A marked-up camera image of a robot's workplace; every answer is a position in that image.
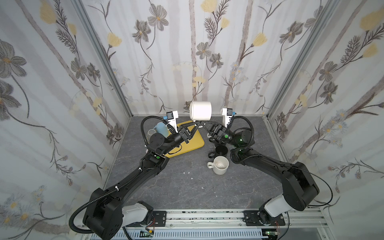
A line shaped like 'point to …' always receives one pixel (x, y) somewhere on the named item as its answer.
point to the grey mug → (149, 133)
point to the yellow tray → (197, 141)
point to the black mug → (219, 150)
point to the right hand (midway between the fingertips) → (202, 122)
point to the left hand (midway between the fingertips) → (197, 121)
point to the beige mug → (220, 165)
